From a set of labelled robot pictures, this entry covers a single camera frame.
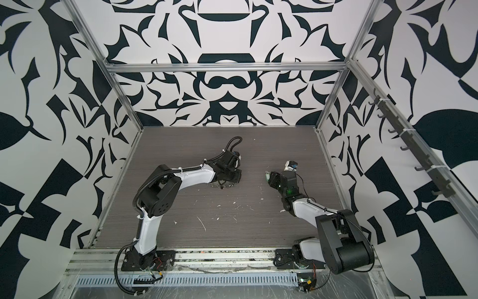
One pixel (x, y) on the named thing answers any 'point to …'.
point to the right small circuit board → (306, 281)
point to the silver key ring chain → (221, 186)
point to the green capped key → (267, 175)
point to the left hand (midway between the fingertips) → (240, 172)
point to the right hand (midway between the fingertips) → (274, 171)
